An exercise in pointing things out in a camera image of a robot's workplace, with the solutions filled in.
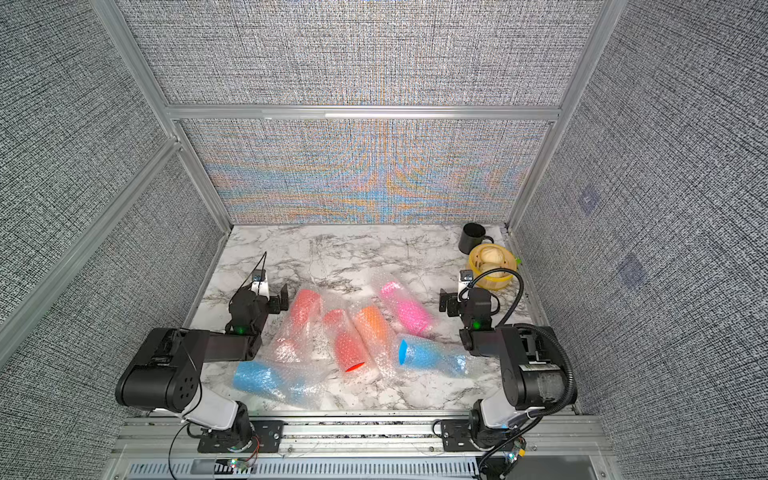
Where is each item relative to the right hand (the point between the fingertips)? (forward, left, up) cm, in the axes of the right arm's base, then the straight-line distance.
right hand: (459, 280), depth 94 cm
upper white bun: (+12, -14, -3) cm, 19 cm away
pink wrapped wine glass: (-10, +17, 0) cm, 20 cm away
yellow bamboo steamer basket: (+2, -12, -3) cm, 13 cm away
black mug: (+21, -9, -2) cm, 23 cm away
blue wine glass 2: (-31, +48, 0) cm, 57 cm away
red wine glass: (-22, +33, 0) cm, 40 cm away
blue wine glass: (-25, +11, +3) cm, 28 cm away
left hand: (-1, +58, +1) cm, 58 cm away
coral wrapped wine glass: (-20, +47, -2) cm, 51 cm away
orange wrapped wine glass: (-20, +25, 0) cm, 32 cm away
